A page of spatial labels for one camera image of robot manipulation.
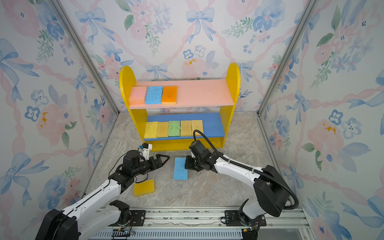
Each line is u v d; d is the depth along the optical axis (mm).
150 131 900
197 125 906
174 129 902
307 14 705
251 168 473
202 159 640
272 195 427
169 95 702
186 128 903
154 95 705
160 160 742
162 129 903
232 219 732
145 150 754
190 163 732
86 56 861
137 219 732
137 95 675
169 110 1247
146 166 703
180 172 807
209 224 733
